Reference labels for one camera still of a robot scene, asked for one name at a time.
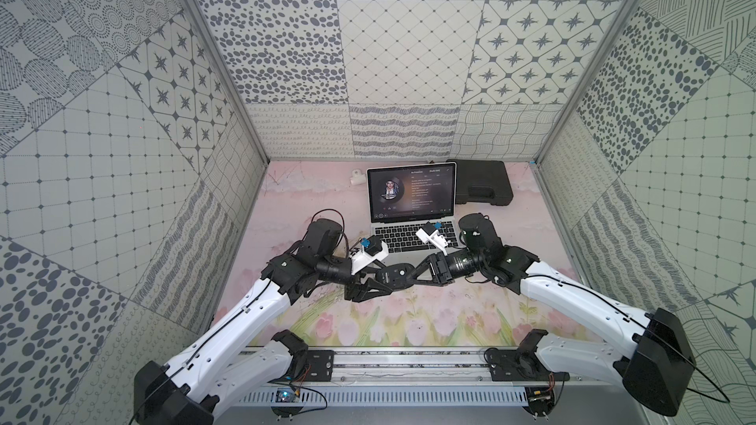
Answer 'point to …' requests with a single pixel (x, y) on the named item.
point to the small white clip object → (357, 177)
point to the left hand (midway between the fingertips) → (387, 271)
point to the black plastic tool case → (482, 182)
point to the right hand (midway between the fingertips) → (412, 284)
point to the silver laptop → (403, 199)
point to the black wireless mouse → (395, 275)
